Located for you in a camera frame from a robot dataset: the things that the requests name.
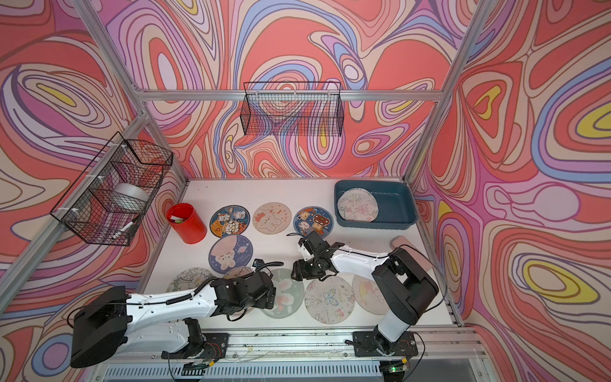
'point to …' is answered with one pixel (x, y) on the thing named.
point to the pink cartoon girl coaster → (368, 296)
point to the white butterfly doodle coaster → (330, 300)
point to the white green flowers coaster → (188, 278)
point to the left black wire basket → (108, 200)
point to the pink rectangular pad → (400, 242)
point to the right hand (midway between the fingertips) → (300, 281)
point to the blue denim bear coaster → (308, 220)
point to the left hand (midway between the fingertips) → (269, 296)
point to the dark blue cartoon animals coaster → (229, 220)
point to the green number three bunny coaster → (289, 294)
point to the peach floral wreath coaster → (238, 272)
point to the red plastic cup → (192, 230)
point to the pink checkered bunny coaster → (271, 218)
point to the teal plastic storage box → (397, 209)
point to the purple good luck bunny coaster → (229, 252)
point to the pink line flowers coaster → (357, 204)
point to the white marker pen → (122, 230)
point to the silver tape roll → (130, 197)
